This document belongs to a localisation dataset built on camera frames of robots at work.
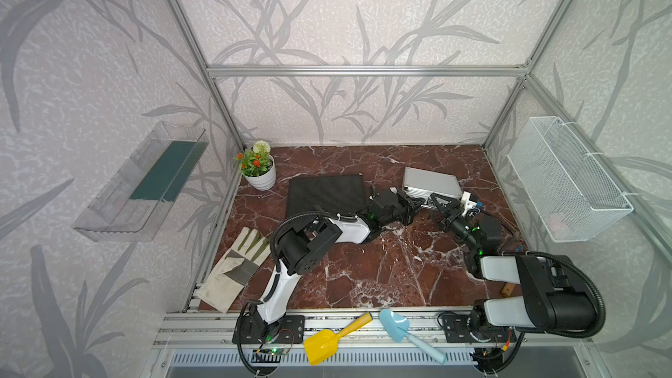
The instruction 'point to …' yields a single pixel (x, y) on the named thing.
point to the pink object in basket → (556, 223)
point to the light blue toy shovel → (395, 325)
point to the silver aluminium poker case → (422, 183)
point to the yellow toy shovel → (324, 346)
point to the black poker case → (332, 193)
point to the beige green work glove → (223, 283)
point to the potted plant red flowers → (258, 166)
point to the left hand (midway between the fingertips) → (428, 200)
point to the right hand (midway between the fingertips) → (428, 201)
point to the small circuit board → (275, 351)
